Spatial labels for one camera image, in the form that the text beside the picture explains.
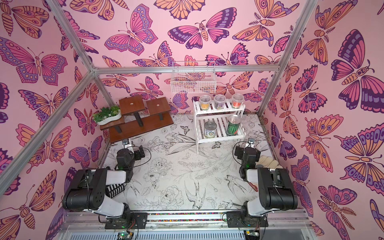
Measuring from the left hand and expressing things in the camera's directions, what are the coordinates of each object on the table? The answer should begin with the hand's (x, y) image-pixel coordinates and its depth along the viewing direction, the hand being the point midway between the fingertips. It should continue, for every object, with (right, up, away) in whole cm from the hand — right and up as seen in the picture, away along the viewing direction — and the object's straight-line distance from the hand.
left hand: (135, 145), depth 94 cm
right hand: (+69, 0, -1) cm, 69 cm away
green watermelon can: (+59, +13, -11) cm, 61 cm away
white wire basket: (+38, +43, +11) cm, 59 cm away
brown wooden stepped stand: (-4, +18, +11) cm, 21 cm away
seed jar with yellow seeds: (+43, +26, -13) cm, 52 cm away
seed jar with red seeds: (+61, +26, -13) cm, 68 cm away
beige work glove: (+83, -10, -2) cm, 83 cm away
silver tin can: (+46, +11, -9) cm, 48 cm away
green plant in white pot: (-17, +19, -3) cm, 26 cm away
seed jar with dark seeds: (+51, +26, -13) cm, 58 cm away
